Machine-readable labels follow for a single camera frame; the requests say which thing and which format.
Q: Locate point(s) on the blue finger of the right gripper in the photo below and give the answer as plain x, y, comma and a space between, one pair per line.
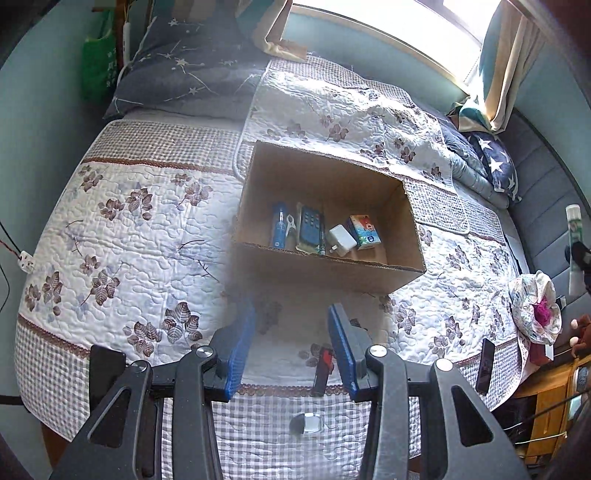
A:
578, 258

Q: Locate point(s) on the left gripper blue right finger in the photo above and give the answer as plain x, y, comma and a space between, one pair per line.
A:
346, 348

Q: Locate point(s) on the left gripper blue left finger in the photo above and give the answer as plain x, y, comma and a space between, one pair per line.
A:
240, 334

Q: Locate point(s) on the green white glue tube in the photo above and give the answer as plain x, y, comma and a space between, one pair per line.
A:
575, 226

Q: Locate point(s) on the red black lighter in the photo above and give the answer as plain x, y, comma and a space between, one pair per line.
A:
322, 372

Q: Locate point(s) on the clear glass bottle black cap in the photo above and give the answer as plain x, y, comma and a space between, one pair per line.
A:
306, 424

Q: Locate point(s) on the white power adapter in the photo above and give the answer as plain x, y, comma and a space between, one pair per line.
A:
340, 241

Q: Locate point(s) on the blue orange tissue pack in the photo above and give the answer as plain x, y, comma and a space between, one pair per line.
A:
363, 231

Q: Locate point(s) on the blue calculator remote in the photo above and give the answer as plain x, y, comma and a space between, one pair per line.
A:
310, 227

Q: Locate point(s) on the white plastic clip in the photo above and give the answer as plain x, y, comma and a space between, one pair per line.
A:
291, 225

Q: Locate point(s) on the green seaweed snack packet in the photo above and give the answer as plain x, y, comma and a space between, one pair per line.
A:
304, 249

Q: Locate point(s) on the person's right hand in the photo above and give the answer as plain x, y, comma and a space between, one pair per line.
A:
580, 342

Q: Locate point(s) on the grey upholstered headboard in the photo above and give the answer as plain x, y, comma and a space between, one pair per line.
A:
546, 188

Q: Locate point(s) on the floral cloth bundle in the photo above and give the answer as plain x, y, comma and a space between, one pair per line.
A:
534, 308

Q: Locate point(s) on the brown cardboard box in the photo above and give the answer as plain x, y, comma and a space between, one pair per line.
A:
338, 189

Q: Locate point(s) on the navy star pillow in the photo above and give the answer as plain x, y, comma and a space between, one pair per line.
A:
498, 164

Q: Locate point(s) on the black smartphone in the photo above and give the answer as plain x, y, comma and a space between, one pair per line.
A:
105, 366

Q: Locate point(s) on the grey folded duvet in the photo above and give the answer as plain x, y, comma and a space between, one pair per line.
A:
467, 167

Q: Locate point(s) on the black remote control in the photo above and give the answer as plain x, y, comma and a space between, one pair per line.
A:
485, 367

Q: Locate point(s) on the floral quilted bedspread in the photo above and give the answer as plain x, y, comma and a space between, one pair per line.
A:
140, 256

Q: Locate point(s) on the right beige curtain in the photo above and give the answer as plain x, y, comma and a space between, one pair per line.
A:
510, 48

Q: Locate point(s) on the folded floral quilt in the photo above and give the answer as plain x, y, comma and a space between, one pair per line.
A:
321, 107

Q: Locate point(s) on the window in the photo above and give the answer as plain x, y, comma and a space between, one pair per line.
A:
451, 33

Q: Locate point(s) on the dark constellation pillow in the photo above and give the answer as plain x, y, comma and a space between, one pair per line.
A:
201, 67

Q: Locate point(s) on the green bag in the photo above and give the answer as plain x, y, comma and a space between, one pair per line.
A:
98, 61

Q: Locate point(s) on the wooden coat rack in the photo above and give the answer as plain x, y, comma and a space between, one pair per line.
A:
122, 29

